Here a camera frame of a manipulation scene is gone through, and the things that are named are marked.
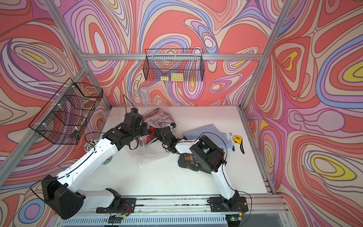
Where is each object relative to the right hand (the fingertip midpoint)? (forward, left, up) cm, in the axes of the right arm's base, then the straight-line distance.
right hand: (157, 136), depth 97 cm
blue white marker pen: (-9, -51, -3) cm, 52 cm away
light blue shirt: (+5, -40, -4) cm, 40 cm away
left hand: (-6, +2, +19) cm, 19 cm away
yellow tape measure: (-3, -57, -3) cm, 57 cm away
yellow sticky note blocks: (+26, -14, +30) cm, 42 cm away
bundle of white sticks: (-14, +33, +15) cm, 39 cm away
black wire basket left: (-5, +45, +26) cm, 52 cm away
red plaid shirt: (-18, -22, +1) cm, 28 cm away
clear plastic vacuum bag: (-9, +5, -3) cm, 10 cm away
